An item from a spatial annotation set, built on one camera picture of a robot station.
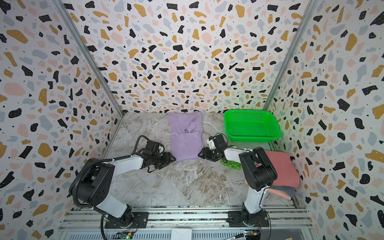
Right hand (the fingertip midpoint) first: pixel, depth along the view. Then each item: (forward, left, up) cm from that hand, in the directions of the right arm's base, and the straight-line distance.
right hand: (199, 153), depth 94 cm
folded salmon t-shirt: (-22, -45, -4) cm, 50 cm away
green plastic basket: (+26, -39, -4) cm, 47 cm away
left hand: (-5, +16, +1) cm, 16 cm away
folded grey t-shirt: (-21, -50, -2) cm, 54 cm away
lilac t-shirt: (+14, +9, -3) cm, 17 cm away
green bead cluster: (-7, -20, -1) cm, 21 cm away
